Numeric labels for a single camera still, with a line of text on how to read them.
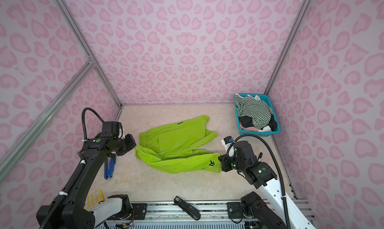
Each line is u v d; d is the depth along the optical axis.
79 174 0.44
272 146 0.96
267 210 0.57
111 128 0.61
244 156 0.54
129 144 0.70
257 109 0.99
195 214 0.68
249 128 0.93
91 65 0.90
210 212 0.75
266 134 0.95
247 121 0.96
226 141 0.65
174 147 0.93
